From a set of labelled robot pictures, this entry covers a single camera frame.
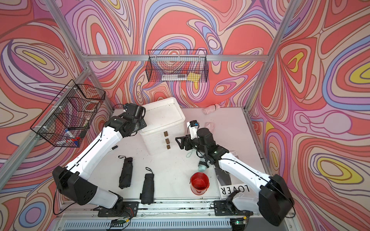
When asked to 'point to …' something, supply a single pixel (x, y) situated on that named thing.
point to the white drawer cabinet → (165, 120)
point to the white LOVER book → (229, 184)
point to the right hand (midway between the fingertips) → (181, 141)
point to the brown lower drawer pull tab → (168, 147)
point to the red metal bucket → (199, 183)
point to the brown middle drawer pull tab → (167, 141)
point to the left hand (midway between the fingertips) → (142, 123)
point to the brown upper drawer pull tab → (165, 134)
